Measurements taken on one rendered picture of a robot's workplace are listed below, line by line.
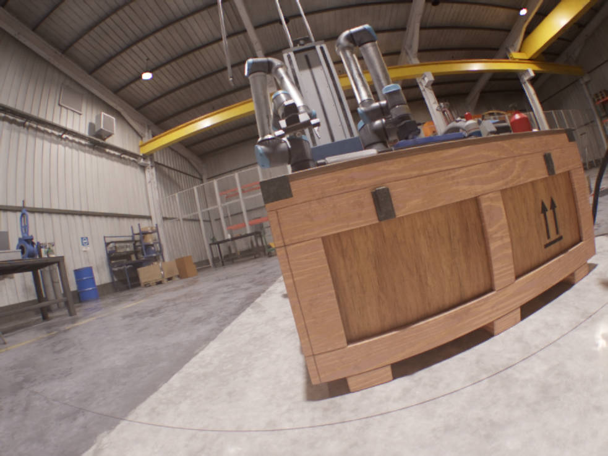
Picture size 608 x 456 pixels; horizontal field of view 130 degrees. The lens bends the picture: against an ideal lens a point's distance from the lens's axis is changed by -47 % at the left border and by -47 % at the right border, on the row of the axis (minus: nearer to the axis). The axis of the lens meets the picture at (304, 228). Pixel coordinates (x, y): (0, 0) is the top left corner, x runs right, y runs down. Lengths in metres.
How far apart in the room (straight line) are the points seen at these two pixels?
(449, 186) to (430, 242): 0.13
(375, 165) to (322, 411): 0.50
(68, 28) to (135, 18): 2.32
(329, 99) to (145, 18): 8.48
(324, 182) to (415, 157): 0.20
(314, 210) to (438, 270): 0.29
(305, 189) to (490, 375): 0.52
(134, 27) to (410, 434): 10.25
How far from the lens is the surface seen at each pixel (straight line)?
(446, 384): 0.58
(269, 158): 1.57
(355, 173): 0.52
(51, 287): 7.32
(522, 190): 0.77
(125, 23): 10.09
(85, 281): 7.73
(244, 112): 10.29
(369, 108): 1.37
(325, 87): 2.06
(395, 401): 0.56
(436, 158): 0.59
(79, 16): 10.17
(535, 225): 0.80
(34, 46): 10.25
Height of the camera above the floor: 0.35
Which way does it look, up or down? 2 degrees up
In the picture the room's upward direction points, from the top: 14 degrees counter-clockwise
